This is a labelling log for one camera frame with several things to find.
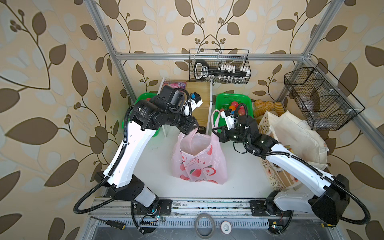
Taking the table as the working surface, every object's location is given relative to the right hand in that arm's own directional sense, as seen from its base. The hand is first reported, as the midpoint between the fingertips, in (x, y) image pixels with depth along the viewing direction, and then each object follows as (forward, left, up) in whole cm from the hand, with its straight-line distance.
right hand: (213, 131), depth 72 cm
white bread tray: (+37, -42, -23) cm, 61 cm away
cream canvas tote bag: (-1, -45, -6) cm, 46 cm away
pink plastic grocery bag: (-9, +6, -9) cm, 14 cm away
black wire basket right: (+8, -56, +8) cm, 57 cm away
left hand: (-3, +8, +12) cm, 15 cm away
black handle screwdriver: (-34, +48, -25) cm, 64 cm away
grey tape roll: (-36, +5, -28) cm, 45 cm away
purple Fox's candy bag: (+25, +19, +9) cm, 32 cm away
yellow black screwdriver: (-37, -51, -26) cm, 68 cm away
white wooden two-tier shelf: (+11, +4, +1) cm, 12 cm away
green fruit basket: (+43, -14, -20) cm, 49 cm away
